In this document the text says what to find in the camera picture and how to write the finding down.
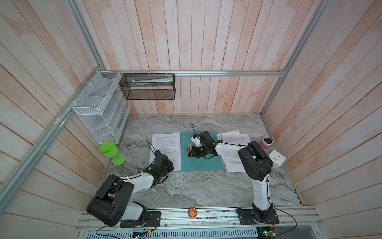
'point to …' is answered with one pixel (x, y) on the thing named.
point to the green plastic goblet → (110, 149)
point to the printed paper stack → (232, 142)
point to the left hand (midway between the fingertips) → (172, 166)
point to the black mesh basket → (148, 86)
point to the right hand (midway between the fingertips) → (188, 154)
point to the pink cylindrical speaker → (266, 143)
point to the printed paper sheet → (169, 144)
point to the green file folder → (198, 164)
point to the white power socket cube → (278, 159)
